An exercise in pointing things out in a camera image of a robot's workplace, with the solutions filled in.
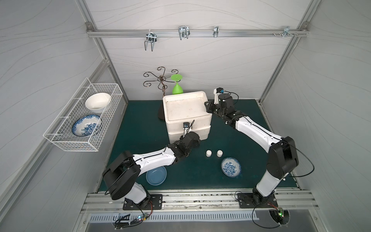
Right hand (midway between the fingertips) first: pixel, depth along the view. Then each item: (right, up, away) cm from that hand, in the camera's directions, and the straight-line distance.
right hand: (205, 103), depth 86 cm
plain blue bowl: (-28, -41, -7) cm, 50 cm away
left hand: (-6, -20, -1) cm, 20 cm away
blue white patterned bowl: (+15, -38, -1) cm, 41 cm away
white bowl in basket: (-58, 0, -12) cm, 59 cm away
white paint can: (+3, -31, +3) cm, 31 cm away
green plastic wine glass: (-18, +10, +8) cm, 22 cm away
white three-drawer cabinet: (-10, -2, -1) cm, 10 cm away
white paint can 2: (+9, -31, +2) cm, 32 cm away
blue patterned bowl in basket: (-57, -12, -21) cm, 62 cm away
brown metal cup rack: (-28, +13, +11) cm, 33 cm away
